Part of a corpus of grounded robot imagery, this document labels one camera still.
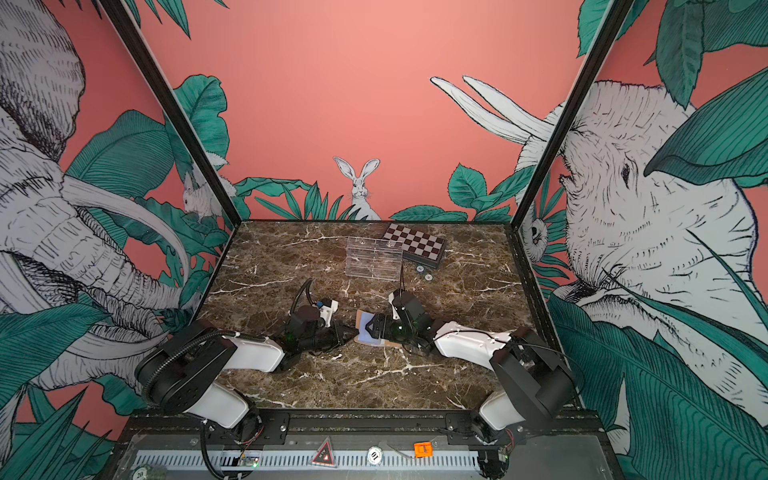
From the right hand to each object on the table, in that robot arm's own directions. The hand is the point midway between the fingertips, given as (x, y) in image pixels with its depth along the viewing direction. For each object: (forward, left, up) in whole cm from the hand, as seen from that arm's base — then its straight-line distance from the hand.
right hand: (371, 328), depth 84 cm
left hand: (0, +3, -2) cm, 3 cm away
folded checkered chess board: (+34, -15, -5) cm, 38 cm away
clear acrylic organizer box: (+28, +1, -4) cm, 28 cm away
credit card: (-1, +2, -4) cm, 4 cm away
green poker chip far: (+27, -16, -8) cm, 32 cm away
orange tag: (-29, -14, -4) cm, 32 cm away
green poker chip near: (+23, -18, -8) cm, 30 cm away
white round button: (-30, -2, -6) cm, 30 cm away
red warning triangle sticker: (-30, +10, -6) cm, 32 cm away
